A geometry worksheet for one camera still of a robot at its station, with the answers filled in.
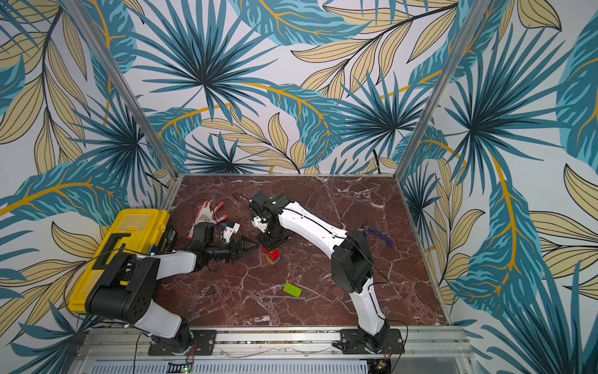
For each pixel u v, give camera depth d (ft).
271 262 2.87
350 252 1.78
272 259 2.80
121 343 2.45
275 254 2.69
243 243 2.59
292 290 2.75
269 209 1.98
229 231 2.80
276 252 2.69
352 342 2.43
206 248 2.44
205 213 3.36
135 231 2.61
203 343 2.42
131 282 1.49
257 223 2.56
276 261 2.82
